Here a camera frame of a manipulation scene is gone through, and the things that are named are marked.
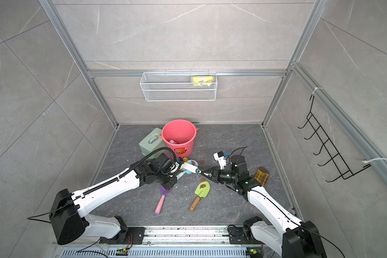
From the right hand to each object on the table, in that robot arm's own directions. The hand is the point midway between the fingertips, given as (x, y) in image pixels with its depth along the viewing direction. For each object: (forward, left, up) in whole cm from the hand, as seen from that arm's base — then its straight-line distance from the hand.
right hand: (203, 174), depth 75 cm
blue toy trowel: (+3, +10, -3) cm, 11 cm away
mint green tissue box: (+27, +31, -8) cm, 42 cm away
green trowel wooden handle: (-7, +3, -16) cm, 18 cm away
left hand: (+1, +14, -4) cm, 14 cm away
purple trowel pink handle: (-2, +22, -18) cm, 28 cm away
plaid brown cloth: (+7, -36, -17) cm, 40 cm away
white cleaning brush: (+5, +6, -2) cm, 8 cm away
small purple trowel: (+21, +17, 0) cm, 27 cm away
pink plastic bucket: (+36, +15, -13) cm, 41 cm away
